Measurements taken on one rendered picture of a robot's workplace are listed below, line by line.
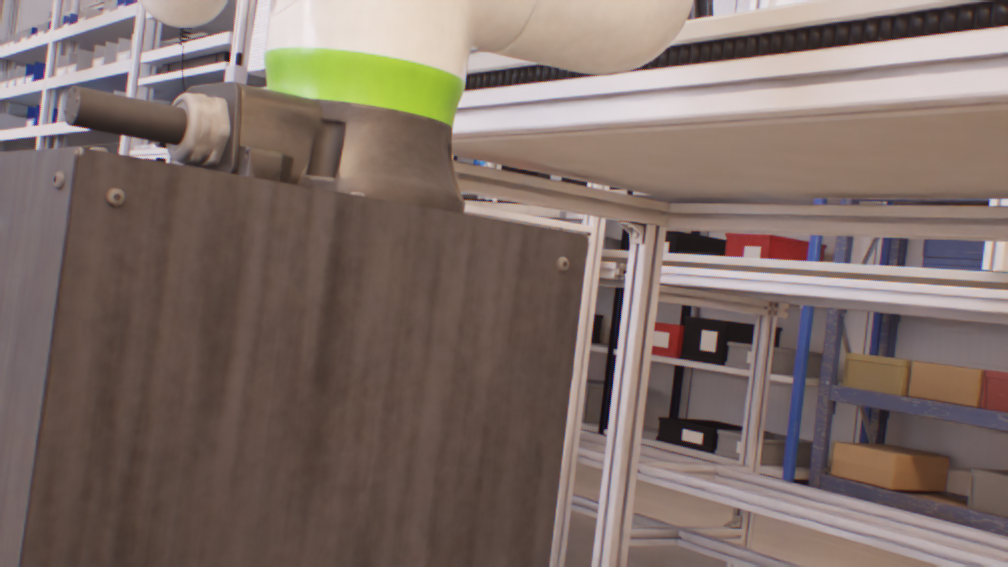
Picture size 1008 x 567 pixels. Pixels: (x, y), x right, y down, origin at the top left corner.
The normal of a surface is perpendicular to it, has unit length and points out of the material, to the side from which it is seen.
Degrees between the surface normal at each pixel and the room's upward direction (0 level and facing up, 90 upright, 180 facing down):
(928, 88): 90
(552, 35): 144
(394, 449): 90
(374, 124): 81
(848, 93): 90
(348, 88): 96
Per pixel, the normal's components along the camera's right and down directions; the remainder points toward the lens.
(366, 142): 0.23, -0.28
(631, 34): 0.26, 0.68
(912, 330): -0.80, -0.11
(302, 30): -0.52, -0.08
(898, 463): 0.58, 0.05
